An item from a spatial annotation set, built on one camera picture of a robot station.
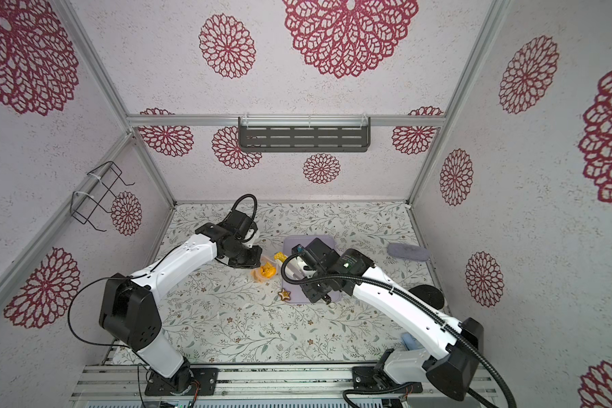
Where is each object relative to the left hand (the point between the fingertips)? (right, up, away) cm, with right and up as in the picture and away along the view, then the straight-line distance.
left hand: (259, 265), depth 85 cm
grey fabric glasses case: (+56, +3, +15) cm, 58 cm away
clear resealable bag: (-2, -5, +6) cm, 8 cm away
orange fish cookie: (+2, -2, +4) cm, 5 cm away
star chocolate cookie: (+8, -11, +4) cm, 14 cm away
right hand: (+16, -4, -12) cm, 20 cm away
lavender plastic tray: (+26, +7, +24) cm, 36 cm away
